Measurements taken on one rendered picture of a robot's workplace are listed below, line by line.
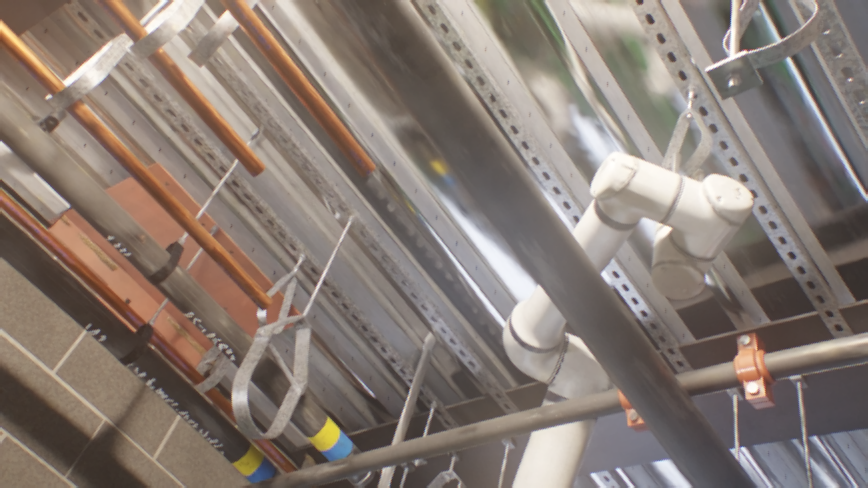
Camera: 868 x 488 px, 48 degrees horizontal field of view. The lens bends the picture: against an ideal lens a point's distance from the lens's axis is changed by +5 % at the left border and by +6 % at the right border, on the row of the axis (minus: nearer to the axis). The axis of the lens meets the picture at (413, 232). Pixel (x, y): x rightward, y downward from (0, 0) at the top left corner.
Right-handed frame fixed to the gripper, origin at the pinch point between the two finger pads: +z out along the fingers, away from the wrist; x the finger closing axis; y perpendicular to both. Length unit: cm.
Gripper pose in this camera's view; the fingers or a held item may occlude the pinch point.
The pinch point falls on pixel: (685, 171)
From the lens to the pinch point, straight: 192.4
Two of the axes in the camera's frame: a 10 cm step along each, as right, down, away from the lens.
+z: 2.5, -6.3, 7.4
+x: 8.1, 5.6, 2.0
